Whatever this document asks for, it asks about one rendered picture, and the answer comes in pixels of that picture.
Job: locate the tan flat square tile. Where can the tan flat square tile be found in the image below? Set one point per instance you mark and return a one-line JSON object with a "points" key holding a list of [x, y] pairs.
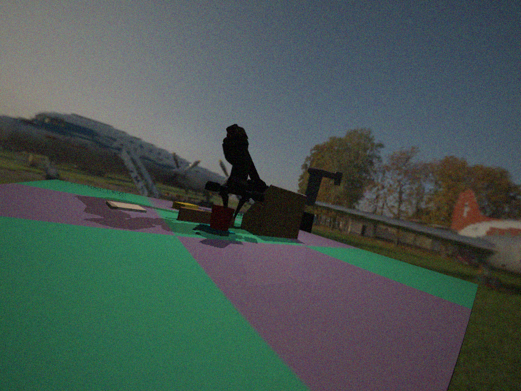
{"points": [[125, 206]]}

